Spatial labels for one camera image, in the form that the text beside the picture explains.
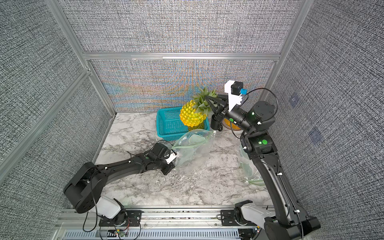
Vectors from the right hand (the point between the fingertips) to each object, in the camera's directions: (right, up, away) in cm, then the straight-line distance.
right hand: (210, 91), depth 51 cm
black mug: (+10, -9, +56) cm, 57 cm away
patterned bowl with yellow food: (+20, -10, +58) cm, 62 cm away
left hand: (-15, -34, +36) cm, 52 cm away
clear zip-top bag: (-5, -25, +38) cm, 45 cm away
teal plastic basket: (-22, -12, +60) cm, 65 cm away
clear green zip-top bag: (+29, -38, +41) cm, 63 cm away
